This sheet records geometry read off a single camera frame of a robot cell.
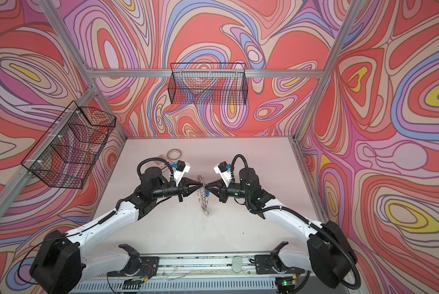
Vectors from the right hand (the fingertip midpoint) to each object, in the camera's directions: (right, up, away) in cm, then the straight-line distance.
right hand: (209, 190), depth 75 cm
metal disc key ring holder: (-2, -1, -2) cm, 3 cm away
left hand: (-2, +3, -3) cm, 4 cm away
